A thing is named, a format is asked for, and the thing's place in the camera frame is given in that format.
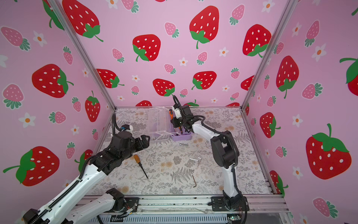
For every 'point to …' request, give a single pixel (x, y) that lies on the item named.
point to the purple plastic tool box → (161, 126)
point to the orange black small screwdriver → (171, 112)
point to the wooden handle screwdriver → (138, 160)
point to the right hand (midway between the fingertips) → (171, 119)
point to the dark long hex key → (196, 184)
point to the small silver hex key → (195, 159)
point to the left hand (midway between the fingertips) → (145, 138)
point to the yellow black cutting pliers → (181, 130)
